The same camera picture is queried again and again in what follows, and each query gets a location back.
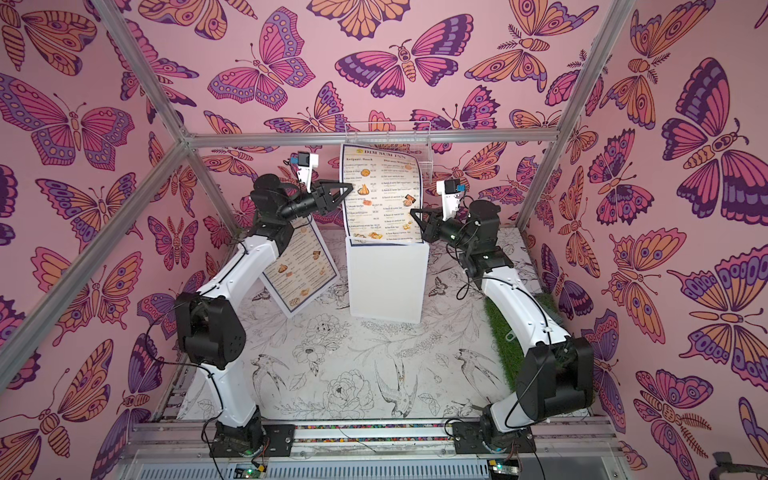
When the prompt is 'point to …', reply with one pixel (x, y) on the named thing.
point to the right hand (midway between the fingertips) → (416, 209)
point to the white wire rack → (426, 149)
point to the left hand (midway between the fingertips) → (356, 187)
